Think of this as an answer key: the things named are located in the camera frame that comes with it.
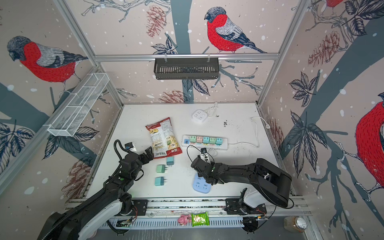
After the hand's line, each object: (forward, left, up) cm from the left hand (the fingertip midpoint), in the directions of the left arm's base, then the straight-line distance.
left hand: (144, 149), depth 85 cm
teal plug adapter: (+6, -44, -2) cm, 45 cm away
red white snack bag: (+9, -10, -6) cm, 14 cm away
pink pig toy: (-33, -24, -6) cm, 42 cm away
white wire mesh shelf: (+5, +33, +22) cm, 39 cm away
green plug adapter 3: (-8, -9, -8) cm, 15 cm away
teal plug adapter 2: (+8, -36, -3) cm, 37 cm away
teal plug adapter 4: (-3, -14, -9) cm, 17 cm away
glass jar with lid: (-36, -72, +1) cm, 80 cm away
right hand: (-8, -33, -10) cm, 35 cm away
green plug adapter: (+6, -40, -1) cm, 41 cm away
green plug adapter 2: (+8, -28, -3) cm, 30 cm away
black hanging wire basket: (+55, -23, +19) cm, 63 cm away
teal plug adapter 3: (-15, -10, -8) cm, 20 cm away
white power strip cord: (+25, -85, -12) cm, 89 cm away
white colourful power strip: (+9, -23, -7) cm, 26 cm away
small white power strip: (+31, -34, -7) cm, 47 cm away
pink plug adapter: (+8, -32, -2) cm, 33 cm away
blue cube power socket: (-17, -32, -7) cm, 37 cm away
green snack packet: (-33, -32, -7) cm, 46 cm away
